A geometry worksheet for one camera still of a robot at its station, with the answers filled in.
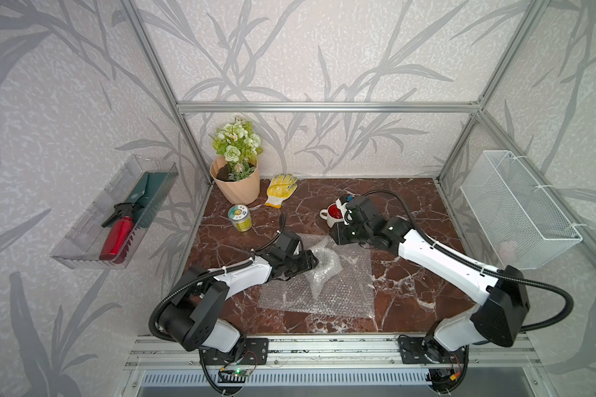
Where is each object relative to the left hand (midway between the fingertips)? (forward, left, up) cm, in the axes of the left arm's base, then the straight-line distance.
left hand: (314, 264), depth 88 cm
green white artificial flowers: (+40, +30, +22) cm, 54 cm away
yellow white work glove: (+40, +16, -3) cm, 43 cm away
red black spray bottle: (-7, +48, +31) cm, 58 cm away
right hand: (+5, -5, +15) cm, 16 cm away
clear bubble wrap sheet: (-5, -9, -3) cm, 11 cm away
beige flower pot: (+30, +31, +5) cm, 43 cm away
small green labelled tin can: (+18, +29, +3) cm, 35 cm away
